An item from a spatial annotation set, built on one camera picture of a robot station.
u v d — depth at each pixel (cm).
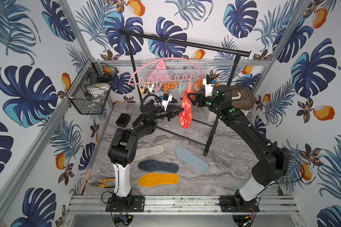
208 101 68
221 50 56
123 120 107
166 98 74
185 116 82
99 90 80
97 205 76
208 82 67
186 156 93
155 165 88
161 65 88
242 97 97
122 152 54
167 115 76
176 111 82
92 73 93
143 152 94
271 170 44
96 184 80
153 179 84
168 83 78
